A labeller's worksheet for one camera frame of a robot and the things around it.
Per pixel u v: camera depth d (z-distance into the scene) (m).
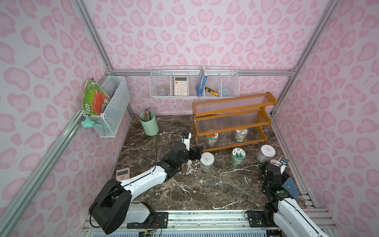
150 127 1.03
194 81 0.99
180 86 0.94
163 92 0.95
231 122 1.11
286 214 0.55
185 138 0.72
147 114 0.99
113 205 0.41
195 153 0.74
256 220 0.72
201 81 0.88
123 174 0.88
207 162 0.84
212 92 0.95
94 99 0.73
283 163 0.69
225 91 1.01
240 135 0.97
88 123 0.63
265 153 0.86
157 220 0.72
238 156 0.88
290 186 0.83
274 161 0.82
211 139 0.94
